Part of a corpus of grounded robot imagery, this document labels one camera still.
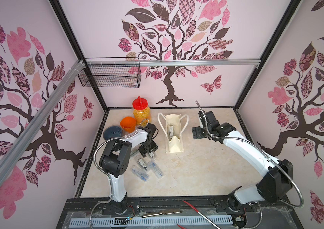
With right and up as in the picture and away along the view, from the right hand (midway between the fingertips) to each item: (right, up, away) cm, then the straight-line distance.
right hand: (199, 129), depth 83 cm
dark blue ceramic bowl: (-59, -3, +17) cm, 62 cm away
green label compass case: (-42, -15, +9) cm, 46 cm away
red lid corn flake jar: (-38, +12, +19) cm, 45 cm away
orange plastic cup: (-50, +2, +27) cm, 57 cm away
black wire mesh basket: (-69, +44, +39) cm, 90 cm away
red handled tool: (-4, -42, -12) cm, 43 cm away
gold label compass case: (-35, -23, +4) cm, 42 cm away
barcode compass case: (-17, -3, +12) cm, 21 cm away
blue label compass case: (-36, -27, 0) cm, 45 cm away
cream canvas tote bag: (-11, +4, +12) cm, 17 cm away
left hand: (-30, -18, +10) cm, 36 cm away
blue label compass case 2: (-26, -25, +2) cm, 37 cm away
